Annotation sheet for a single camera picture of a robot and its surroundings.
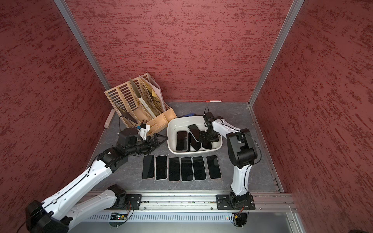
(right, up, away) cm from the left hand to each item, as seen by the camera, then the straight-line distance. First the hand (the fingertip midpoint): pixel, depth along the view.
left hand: (163, 144), depth 73 cm
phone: (+4, -18, +13) cm, 22 cm away
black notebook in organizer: (-36, +15, +37) cm, 54 cm away
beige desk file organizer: (-16, +24, +12) cm, 31 cm away
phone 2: (+12, -18, +13) cm, 25 cm away
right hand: (+25, -3, +23) cm, 34 cm away
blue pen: (+13, +16, +38) cm, 43 cm away
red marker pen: (+34, +28, +51) cm, 67 cm away
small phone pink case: (+28, -17, +14) cm, 35 cm away
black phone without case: (+18, -5, +22) cm, 29 cm away
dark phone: (+8, -2, +21) cm, 23 cm away
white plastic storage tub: (+7, +9, +31) cm, 33 cm away
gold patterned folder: (-9, +27, +19) cm, 34 cm away
